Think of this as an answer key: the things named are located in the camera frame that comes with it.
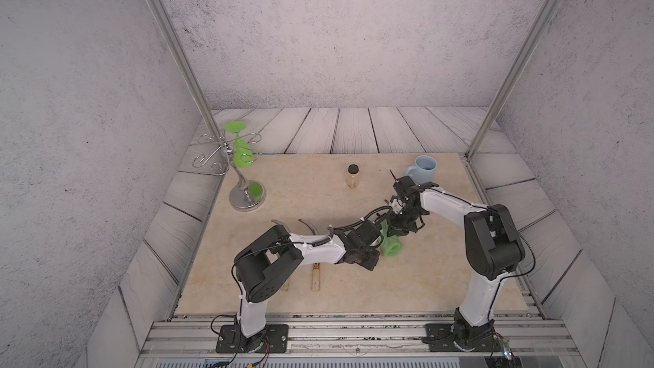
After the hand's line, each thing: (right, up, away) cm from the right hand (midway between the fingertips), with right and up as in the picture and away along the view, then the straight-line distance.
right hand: (391, 232), depth 91 cm
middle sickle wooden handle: (-26, -13, -8) cm, 30 cm away
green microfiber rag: (-2, -3, -7) cm, 7 cm away
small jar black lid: (-13, +20, +13) cm, 27 cm away
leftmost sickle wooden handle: (-30, -1, -41) cm, 51 cm away
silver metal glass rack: (-56, +12, +13) cm, 58 cm away
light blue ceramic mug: (+18, +23, +17) cm, 33 cm away
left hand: (-5, -10, -5) cm, 12 cm away
